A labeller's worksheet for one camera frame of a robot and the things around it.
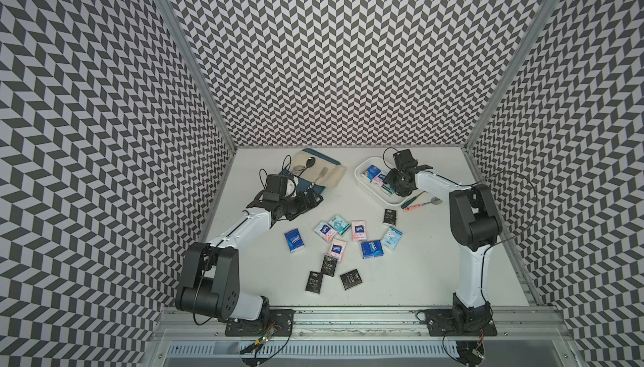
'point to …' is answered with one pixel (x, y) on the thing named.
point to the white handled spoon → (297, 168)
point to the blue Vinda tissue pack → (372, 172)
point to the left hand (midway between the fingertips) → (314, 204)
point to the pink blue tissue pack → (325, 230)
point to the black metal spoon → (309, 162)
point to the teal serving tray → (303, 184)
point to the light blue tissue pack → (392, 238)
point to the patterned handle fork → (322, 173)
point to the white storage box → (374, 187)
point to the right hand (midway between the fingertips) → (390, 185)
